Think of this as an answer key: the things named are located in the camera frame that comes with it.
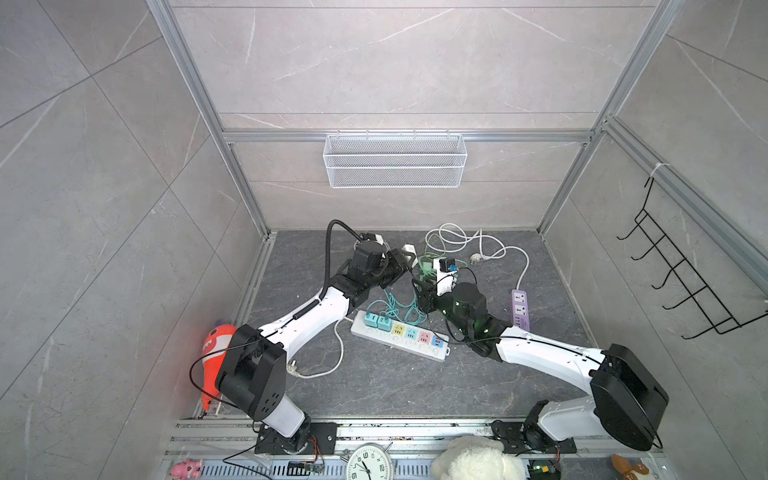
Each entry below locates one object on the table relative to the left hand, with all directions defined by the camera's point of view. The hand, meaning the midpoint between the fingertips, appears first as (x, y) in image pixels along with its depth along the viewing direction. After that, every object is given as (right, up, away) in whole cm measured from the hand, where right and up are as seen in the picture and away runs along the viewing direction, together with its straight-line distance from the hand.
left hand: (415, 253), depth 80 cm
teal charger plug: (-12, -20, +8) cm, 25 cm away
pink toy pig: (-53, -50, -13) cm, 74 cm away
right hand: (+1, -6, 0) cm, 7 cm away
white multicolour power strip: (-3, -25, +8) cm, 27 cm away
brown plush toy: (+48, -50, -11) cm, 71 cm away
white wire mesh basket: (-7, +32, +20) cm, 38 cm away
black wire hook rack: (+60, -9, -18) cm, 63 cm away
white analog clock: (-11, -48, -13) cm, 51 cm away
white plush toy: (+10, -38, -26) cm, 47 cm away
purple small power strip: (+36, -18, +15) cm, 43 cm away
